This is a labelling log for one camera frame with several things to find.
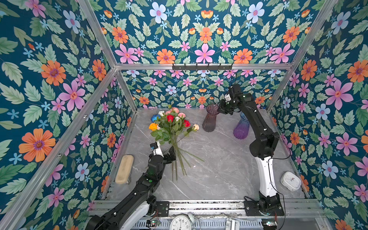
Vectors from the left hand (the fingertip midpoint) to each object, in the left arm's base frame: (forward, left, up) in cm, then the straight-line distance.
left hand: (168, 147), depth 83 cm
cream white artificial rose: (+21, -18, -9) cm, 29 cm away
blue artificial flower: (+28, +12, -4) cm, 31 cm away
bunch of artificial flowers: (+21, 0, -6) cm, 22 cm away
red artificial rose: (+26, 0, -3) cm, 26 cm away
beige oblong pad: (-7, +27, -9) cm, 29 cm away
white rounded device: (-22, -69, -10) cm, 73 cm away
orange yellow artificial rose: (+24, +13, -9) cm, 29 cm away
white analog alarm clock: (-36, -7, -8) cm, 38 cm away
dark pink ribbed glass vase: (+24, -29, -9) cm, 38 cm away
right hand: (+23, -35, +9) cm, 43 cm away
